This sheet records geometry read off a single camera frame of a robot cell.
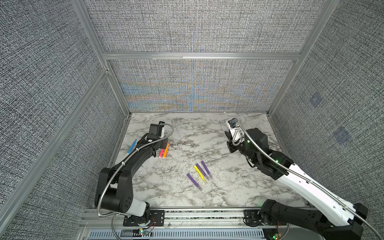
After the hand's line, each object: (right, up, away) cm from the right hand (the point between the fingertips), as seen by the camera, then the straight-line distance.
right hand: (228, 128), depth 67 cm
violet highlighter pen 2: (-7, -25, +22) cm, 34 cm away
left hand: (-35, -5, +23) cm, 42 cm away
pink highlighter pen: (-36, -16, +29) cm, 49 cm away
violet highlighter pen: (-9, -27, +20) cm, 35 cm away
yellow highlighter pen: (-11, -27, +20) cm, 36 cm away
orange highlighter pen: (-34, -17, +29) cm, 48 cm away
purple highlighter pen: (-17, -29, +19) cm, 38 cm away
